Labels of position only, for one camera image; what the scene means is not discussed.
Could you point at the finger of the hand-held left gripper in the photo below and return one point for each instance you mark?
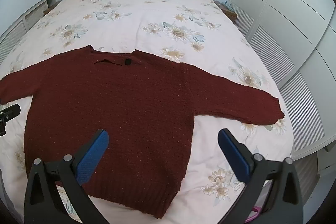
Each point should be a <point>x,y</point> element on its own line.
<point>2,128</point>
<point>11,111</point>

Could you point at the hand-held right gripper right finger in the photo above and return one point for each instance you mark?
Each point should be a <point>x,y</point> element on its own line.
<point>235,158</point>

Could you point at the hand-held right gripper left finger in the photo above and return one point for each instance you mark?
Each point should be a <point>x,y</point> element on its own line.
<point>92,158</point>

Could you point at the dark red knitted sweater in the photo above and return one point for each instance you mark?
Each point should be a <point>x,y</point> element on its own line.
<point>118,108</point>

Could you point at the pink object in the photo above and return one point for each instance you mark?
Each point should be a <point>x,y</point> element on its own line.
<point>254,213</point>

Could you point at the white slatted cabinet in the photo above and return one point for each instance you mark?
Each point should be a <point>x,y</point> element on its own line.
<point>26,19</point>

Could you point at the wooden nightstand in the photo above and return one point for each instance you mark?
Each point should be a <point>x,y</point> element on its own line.
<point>229,12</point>
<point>51,8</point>

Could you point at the floral pink bed cover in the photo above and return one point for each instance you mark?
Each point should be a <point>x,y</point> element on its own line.
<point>147,16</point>

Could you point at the small blue box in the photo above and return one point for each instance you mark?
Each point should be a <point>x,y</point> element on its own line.
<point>227,5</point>

